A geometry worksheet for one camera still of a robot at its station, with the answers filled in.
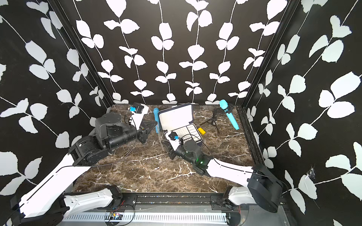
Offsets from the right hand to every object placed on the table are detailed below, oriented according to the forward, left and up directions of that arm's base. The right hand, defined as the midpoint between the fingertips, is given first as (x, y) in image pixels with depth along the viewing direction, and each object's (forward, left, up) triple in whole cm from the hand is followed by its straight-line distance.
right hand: (161, 140), depth 71 cm
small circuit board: (-31, +24, -25) cm, 46 cm away
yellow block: (+23, -23, -24) cm, 41 cm away
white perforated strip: (-31, +6, -24) cm, 40 cm away
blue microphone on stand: (+25, -36, +1) cm, 44 cm away
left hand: (-1, 0, +17) cm, 17 cm away
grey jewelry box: (+23, -8, -12) cm, 27 cm away
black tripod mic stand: (+28, -32, -17) cm, 45 cm away
